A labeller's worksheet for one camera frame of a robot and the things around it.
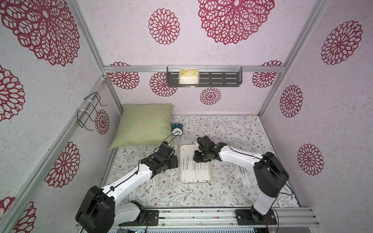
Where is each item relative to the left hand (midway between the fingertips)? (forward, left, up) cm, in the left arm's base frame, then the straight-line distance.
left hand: (173, 161), depth 85 cm
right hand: (+4, -12, -2) cm, 13 cm away
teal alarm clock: (+26, -1, -3) cm, 27 cm away
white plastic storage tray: (-3, -11, -8) cm, 14 cm away
